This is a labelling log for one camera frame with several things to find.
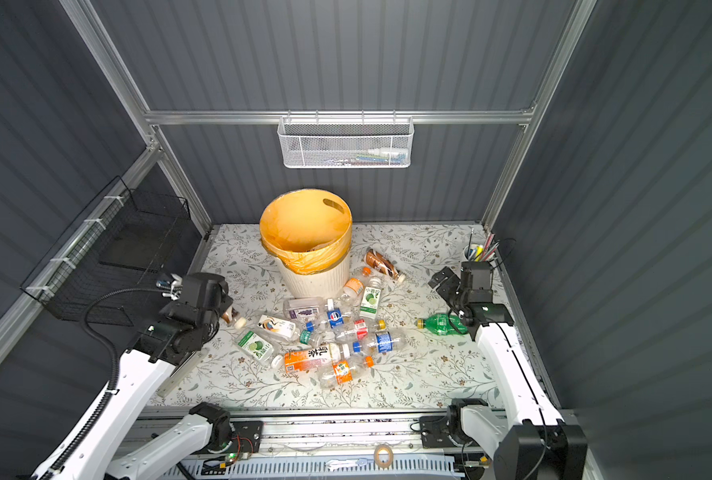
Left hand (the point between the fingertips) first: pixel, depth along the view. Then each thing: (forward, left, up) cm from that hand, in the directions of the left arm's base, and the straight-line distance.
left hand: (218, 295), depth 72 cm
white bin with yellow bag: (+30, -19, -10) cm, 37 cm away
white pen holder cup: (+21, -75, -12) cm, 79 cm away
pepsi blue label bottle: (+3, -27, -18) cm, 33 cm away
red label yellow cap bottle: (-2, -35, -18) cm, 39 cm away
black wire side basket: (+7, +27, +3) cm, 28 cm away
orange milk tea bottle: (-10, -19, -19) cm, 29 cm away
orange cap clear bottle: (+13, -34, -18) cm, 41 cm away
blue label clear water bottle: (-6, -41, -19) cm, 46 cm away
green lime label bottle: (+10, -39, -20) cm, 45 cm away
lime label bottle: (-5, -5, -20) cm, 21 cm away
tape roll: (-33, -41, -23) cm, 57 cm away
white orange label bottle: (0, -11, -18) cm, 21 cm away
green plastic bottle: (-1, -60, -20) cm, 63 cm away
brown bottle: (-5, -4, -2) cm, 7 cm away
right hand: (+4, -59, -6) cm, 60 cm away
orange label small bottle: (-14, -29, -19) cm, 37 cm away
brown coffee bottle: (+22, -44, -18) cm, 53 cm away
